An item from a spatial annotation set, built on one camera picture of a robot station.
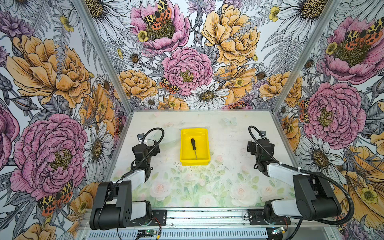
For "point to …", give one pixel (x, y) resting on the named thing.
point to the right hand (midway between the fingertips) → (259, 146)
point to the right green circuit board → (280, 230)
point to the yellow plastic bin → (201, 156)
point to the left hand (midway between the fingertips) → (148, 146)
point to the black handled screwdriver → (193, 143)
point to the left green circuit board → (141, 232)
